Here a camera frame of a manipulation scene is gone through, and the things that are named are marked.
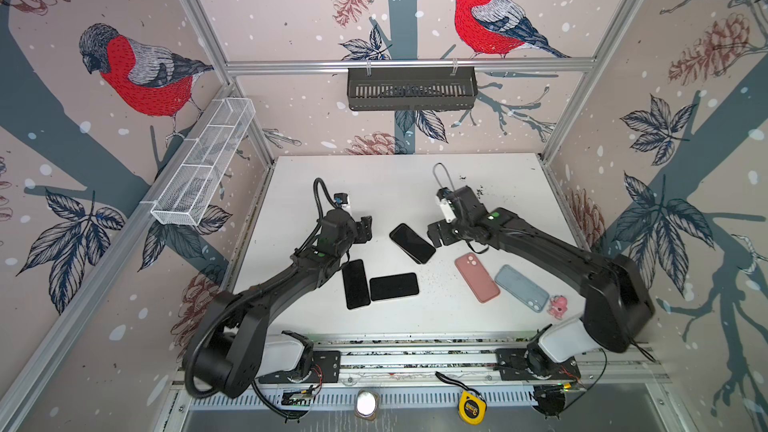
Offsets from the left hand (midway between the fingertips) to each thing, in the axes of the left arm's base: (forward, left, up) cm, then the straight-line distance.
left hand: (364, 216), depth 87 cm
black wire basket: (+44, -16, +16) cm, 49 cm away
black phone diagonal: (-1, -15, -14) cm, 20 cm away
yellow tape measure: (-45, -26, -12) cm, 53 cm away
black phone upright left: (-15, +3, -17) cm, 23 cm away
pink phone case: (-15, -35, -14) cm, 41 cm away
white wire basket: (-5, +43, +16) cm, 46 cm away
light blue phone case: (-17, -47, -15) cm, 52 cm away
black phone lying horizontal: (-16, -8, -14) cm, 23 cm away
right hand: (-5, -23, -3) cm, 24 cm away
